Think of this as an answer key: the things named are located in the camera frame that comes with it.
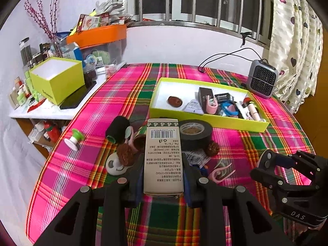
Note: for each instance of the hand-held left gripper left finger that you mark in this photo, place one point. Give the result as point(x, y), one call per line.
point(139, 184)

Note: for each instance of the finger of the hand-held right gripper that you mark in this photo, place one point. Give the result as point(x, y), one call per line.
point(269, 169)
point(284, 162)

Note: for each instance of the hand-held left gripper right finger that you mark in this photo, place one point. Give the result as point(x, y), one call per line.
point(186, 187)

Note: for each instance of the beige barcode carton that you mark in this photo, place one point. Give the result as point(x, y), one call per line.
point(162, 158)

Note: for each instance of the brown walnut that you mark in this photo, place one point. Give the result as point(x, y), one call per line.
point(212, 148)

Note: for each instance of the pink lip balm tube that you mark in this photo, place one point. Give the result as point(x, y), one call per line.
point(254, 111)

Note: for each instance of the yellow-green shallow tray box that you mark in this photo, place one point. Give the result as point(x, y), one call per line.
point(230, 124)

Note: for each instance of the strip of white sachets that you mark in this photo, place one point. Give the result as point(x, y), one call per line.
point(196, 158)

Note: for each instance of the white panda-face round holder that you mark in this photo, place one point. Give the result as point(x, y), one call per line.
point(114, 166)

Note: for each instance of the pink clip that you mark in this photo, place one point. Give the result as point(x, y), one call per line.
point(217, 178)
point(212, 107)

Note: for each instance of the green-label brown bottle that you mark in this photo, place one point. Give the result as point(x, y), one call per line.
point(140, 141)

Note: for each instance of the pink small cup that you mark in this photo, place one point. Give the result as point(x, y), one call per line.
point(132, 138)

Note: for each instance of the black electrical tape roll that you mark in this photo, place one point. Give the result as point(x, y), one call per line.
point(205, 135)

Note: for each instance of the black thread spool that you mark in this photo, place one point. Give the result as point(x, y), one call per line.
point(116, 128)

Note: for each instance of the wooden cabinet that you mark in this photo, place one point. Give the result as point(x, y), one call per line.
point(315, 107)

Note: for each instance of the red-cap brown medicine bottle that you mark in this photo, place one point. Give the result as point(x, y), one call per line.
point(247, 100)

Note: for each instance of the green white spool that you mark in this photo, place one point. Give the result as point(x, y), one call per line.
point(74, 139)

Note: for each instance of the grey mini heater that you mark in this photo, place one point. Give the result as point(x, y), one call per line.
point(262, 80)

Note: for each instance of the dark brown nut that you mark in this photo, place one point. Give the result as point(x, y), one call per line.
point(175, 101)

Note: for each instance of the pink green plaid tablecloth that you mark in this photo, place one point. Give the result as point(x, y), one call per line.
point(102, 102)

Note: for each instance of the black slim box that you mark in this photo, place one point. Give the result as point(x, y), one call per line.
point(205, 93)

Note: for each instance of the red plastic bottle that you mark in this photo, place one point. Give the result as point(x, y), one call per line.
point(52, 133)

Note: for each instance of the black smartphone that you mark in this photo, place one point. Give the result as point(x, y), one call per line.
point(76, 98)

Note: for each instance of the white side table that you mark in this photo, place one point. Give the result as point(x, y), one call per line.
point(51, 112)

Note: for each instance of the clear jar with dark contents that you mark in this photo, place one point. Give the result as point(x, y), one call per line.
point(90, 76)

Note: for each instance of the heart-print cream curtain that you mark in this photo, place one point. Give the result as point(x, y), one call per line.
point(294, 43)

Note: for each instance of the yellow-green deep box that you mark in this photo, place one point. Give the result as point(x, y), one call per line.
point(61, 87)

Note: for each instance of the group of small bottles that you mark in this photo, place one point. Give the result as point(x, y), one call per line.
point(23, 94)

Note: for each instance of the blue white carton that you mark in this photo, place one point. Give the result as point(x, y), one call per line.
point(71, 51)

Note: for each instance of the orange-lid storage bin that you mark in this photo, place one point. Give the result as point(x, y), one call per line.
point(102, 34)

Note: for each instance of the red twig branches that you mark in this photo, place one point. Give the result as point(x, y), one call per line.
point(51, 41)

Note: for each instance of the red green printed packet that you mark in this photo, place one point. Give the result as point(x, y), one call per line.
point(88, 23)

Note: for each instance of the tall dark jar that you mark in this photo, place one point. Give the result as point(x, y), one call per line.
point(25, 52)

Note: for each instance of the window with metal bars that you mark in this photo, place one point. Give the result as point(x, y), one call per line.
point(205, 0)

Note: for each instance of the white gloves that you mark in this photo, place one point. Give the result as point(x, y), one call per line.
point(110, 5)

